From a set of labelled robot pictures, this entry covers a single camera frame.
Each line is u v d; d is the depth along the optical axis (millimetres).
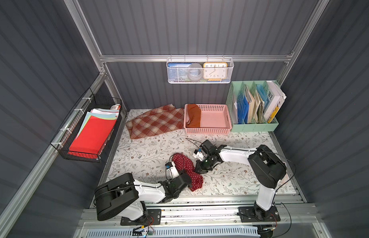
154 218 734
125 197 444
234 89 991
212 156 700
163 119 1161
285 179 843
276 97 942
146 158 958
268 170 495
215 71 882
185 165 863
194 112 1144
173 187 661
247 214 738
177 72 841
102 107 817
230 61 889
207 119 1135
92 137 654
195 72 904
